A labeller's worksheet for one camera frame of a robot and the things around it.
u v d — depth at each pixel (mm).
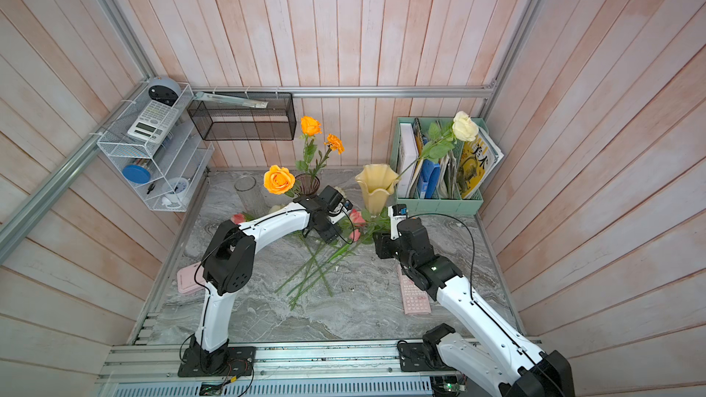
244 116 1064
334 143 833
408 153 896
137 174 763
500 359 427
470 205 1013
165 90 805
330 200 775
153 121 776
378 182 954
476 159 983
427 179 952
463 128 703
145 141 733
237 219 984
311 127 816
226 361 711
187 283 854
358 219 981
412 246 585
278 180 687
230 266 528
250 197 903
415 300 828
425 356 650
